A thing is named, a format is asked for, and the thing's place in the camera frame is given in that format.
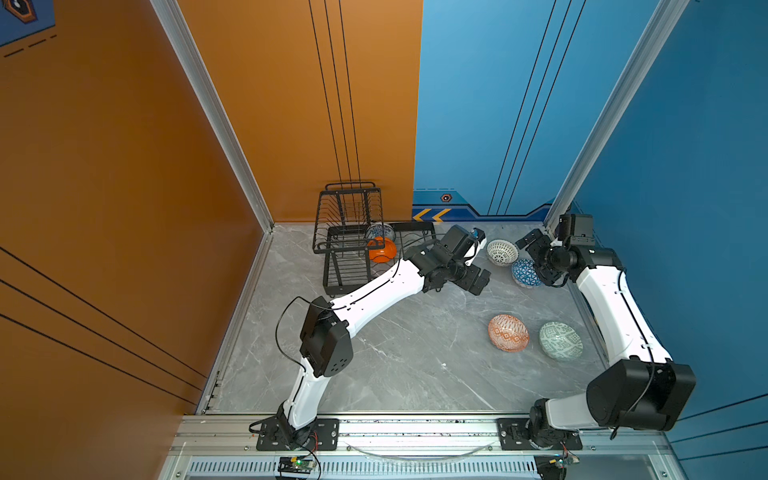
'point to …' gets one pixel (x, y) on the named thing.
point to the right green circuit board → (554, 466)
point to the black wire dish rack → (356, 243)
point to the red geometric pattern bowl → (508, 333)
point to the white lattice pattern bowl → (502, 252)
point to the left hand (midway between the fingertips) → (479, 273)
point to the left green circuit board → (296, 464)
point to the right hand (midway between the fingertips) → (521, 252)
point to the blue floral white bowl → (380, 229)
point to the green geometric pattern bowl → (560, 341)
